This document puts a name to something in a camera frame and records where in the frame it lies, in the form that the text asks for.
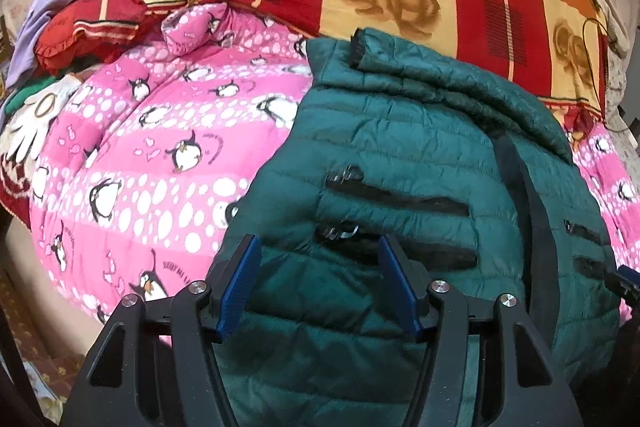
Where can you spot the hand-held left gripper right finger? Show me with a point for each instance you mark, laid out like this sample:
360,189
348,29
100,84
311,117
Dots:
400,292

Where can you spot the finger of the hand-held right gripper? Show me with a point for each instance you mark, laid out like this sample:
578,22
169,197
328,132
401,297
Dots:
627,279

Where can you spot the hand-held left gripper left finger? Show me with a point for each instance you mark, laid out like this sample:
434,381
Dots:
240,292

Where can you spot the green quilted jacket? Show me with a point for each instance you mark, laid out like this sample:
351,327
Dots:
400,142

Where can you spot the pink penguin print blanket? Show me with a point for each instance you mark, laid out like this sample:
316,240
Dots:
150,187

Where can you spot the white glove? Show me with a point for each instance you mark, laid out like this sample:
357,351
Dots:
30,127

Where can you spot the green cloth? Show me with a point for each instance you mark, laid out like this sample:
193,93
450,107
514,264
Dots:
25,97

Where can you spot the red frilled cushion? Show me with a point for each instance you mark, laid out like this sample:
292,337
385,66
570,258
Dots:
85,27

